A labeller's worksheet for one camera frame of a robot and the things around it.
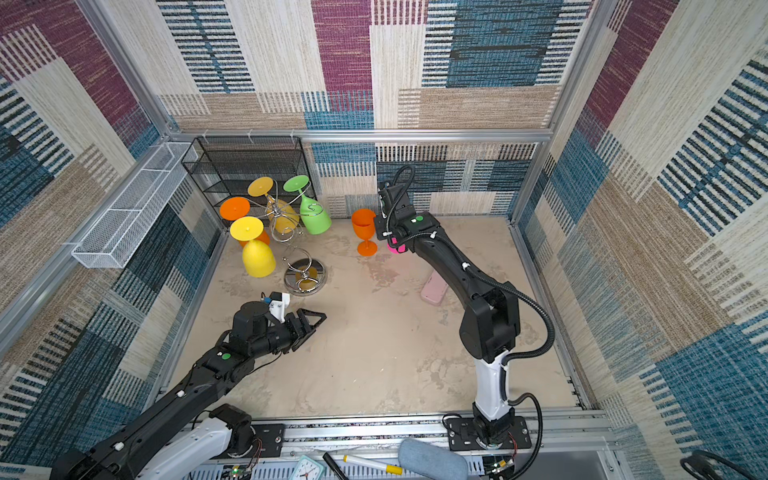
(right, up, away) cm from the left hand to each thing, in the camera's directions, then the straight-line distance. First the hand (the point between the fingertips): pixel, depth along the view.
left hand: (323, 322), depth 78 cm
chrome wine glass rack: (-12, +10, +25) cm, 29 cm away
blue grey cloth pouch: (+24, -28, -11) cm, 38 cm away
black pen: (+4, -31, -8) cm, 33 cm away
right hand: (+18, +26, +11) cm, 34 cm away
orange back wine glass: (-23, +29, +1) cm, 37 cm away
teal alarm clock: (-2, -31, -10) cm, 32 cm away
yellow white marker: (+16, -31, -9) cm, 36 cm away
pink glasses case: (+32, +6, +21) cm, 39 cm away
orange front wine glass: (+9, +27, +20) cm, 35 cm away
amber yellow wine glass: (-11, +28, +3) cm, 30 cm away
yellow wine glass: (-16, +17, -1) cm, 23 cm away
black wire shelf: (-41, +48, +27) cm, 68 cm away
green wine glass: (-6, +28, +14) cm, 32 cm away
